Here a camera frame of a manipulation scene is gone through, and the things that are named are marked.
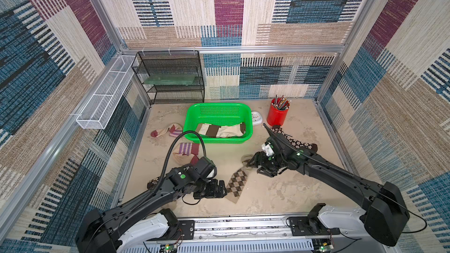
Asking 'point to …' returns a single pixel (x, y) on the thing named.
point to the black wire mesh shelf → (171, 62)
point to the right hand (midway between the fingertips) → (253, 170)
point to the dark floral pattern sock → (277, 129)
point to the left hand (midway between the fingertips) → (220, 194)
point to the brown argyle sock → (237, 182)
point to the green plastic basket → (232, 113)
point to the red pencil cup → (278, 112)
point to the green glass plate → (171, 79)
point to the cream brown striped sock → (216, 131)
